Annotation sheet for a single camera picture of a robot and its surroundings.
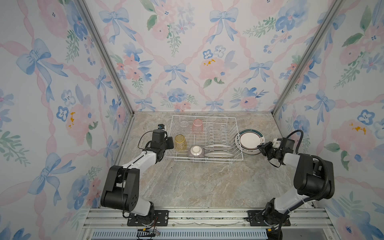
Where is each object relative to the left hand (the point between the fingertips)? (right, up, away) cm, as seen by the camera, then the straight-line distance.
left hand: (171, 138), depth 92 cm
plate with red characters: (+52, -2, +8) cm, 52 cm away
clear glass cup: (+8, +9, +8) cm, 14 cm away
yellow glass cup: (+6, -3, -2) cm, 7 cm away
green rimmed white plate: (+52, -10, +3) cm, 53 cm away
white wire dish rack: (+22, -1, +11) cm, 24 cm away
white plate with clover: (+29, -6, -1) cm, 30 cm away
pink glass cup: (+17, +7, +8) cm, 20 cm away
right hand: (+55, -5, +4) cm, 56 cm away
